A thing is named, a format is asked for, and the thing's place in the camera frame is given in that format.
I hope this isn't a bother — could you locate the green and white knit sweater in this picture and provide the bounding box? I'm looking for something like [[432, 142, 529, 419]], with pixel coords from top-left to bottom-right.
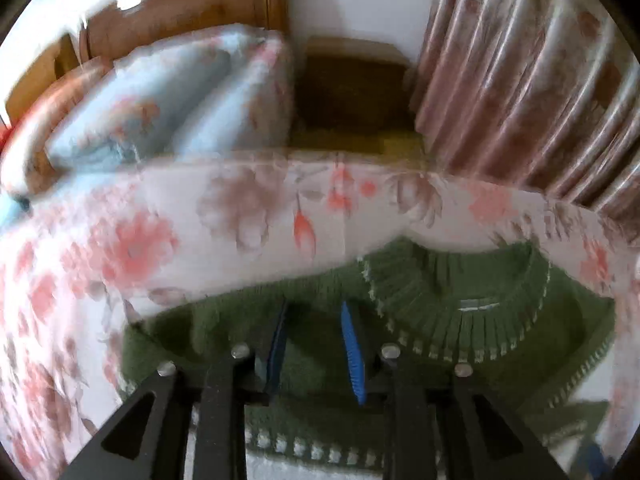
[[120, 237, 615, 469]]

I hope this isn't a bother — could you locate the pink floral curtain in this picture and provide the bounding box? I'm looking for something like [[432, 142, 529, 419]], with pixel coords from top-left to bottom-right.
[[411, 0, 639, 238]]

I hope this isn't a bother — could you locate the light wooden headboard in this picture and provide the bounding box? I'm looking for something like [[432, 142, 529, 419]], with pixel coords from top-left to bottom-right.
[[6, 34, 79, 126]]

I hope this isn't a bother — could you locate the wooden nightstand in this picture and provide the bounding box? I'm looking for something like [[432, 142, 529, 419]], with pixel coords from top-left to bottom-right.
[[296, 36, 410, 132]]

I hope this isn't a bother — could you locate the pink floral quilt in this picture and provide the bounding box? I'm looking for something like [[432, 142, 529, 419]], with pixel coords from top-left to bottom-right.
[[1, 156, 639, 479]]

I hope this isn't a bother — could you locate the dark wooden headboard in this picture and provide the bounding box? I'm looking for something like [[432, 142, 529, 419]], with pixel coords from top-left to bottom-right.
[[78, 0, 290, 63]]

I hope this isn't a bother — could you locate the light blue floral pillow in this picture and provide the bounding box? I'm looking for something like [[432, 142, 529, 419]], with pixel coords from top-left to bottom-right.
[[46, 25, 294, 171]]

